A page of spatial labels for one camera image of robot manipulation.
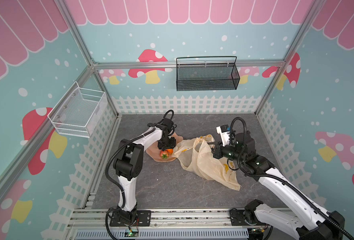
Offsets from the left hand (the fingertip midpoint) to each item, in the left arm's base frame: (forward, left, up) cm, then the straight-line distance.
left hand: (170, 149), depth 96 cm
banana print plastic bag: (-13, -15, +19) cm, 28 cm away
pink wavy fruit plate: (-2, +10, 0) cm, 11 cm away
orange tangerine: (-3, 0, +3) cm, 4 cm away
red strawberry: (-4, +4, +1) cm, 6 cm away
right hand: (-10, -19, +23) cm, 31 cm away
